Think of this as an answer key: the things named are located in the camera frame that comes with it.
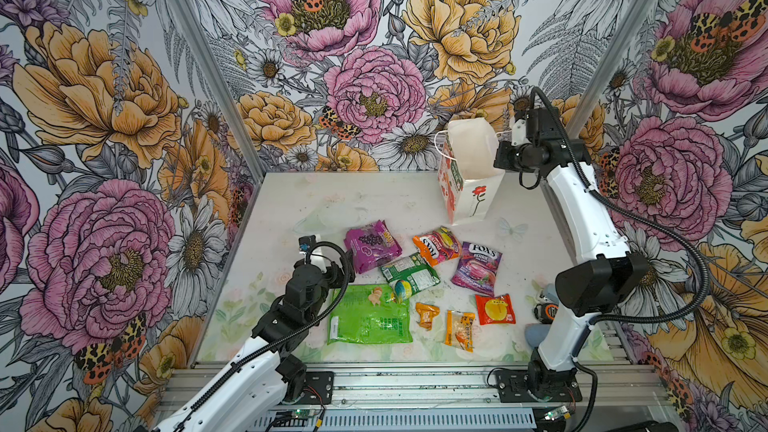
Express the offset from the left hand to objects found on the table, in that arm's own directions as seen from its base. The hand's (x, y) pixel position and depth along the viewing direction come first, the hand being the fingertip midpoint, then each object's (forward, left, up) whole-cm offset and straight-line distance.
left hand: (336, 260), depth 80 cm
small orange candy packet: (-9, -24, -14) cm, 29 cm away
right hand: (+20, -44, +15) cm, 50 cm away
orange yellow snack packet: (-13, -33, -14) cm, 38 cm away
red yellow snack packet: (-8, -44, -14) cm, 47 cm away
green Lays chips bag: (-9, -8, -14) cm, 18 cm away
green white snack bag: (+4, -21, -13) cm, 25 cm away
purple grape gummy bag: (+11, -9, -10) cm, 17 cm away
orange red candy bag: (+11, -30, -12) cm, 34 cm away
